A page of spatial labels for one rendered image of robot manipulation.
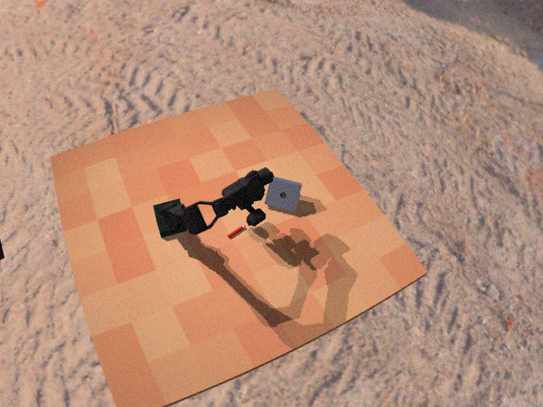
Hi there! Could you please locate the red peg with white band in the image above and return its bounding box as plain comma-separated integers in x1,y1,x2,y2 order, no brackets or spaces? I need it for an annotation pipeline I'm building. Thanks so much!
228,225,245,238

